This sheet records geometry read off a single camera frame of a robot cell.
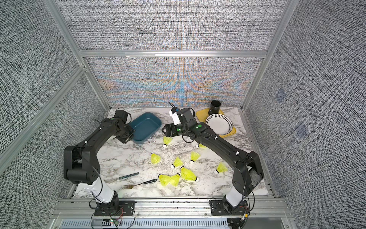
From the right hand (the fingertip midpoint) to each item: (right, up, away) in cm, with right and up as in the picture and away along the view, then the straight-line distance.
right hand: (167, 125), depth 78 cm
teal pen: (-23, -29, +6) cm, 38 cm away
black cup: (+34, +13, +32) cm, 48 cm away
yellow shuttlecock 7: (-2, -32, +4) cm, 32 cm away
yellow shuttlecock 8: (+4, -31, +4) cm, 32 cm away
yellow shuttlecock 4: (+5, -23, +8) cm, 25 cm away
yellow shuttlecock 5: (+16, -20, +12) cm, 28 cm away
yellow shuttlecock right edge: (+31, -25, +7) cm, 41 cm away
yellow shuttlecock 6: (+12, -29, +6) cm, 32 cm away
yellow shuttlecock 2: (+18, -11, -2) cm, 21 cm away
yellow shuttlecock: (-2, -11, +20) cm, 23 cm away
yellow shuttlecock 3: (-9, -21, +13) cm, 26 cm away
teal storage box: (-19, 0, +26) cm, 32 cm away
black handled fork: (-20, -34, +2) cm, 40 cm away
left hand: (-21, -6, +14) cm, 26 cm away
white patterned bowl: (+37, +1, +30) cm, 48 cm away
